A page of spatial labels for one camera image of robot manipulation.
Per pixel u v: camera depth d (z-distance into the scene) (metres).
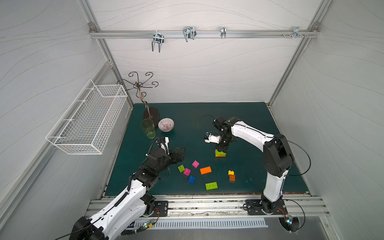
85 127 0.68
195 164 0.88
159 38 0.78
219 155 0.90
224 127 0.67
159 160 0.59
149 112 1.07
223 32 0.78
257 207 0.71
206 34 0.79
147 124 0.93
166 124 1.06
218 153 0.90
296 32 0.77
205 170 0.86
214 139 0.81
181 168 0.86
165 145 0.68
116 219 0.46
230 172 0.86
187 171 0.85
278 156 0.50
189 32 0.77
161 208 0.74
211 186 0.80
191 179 0.82
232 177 0.82
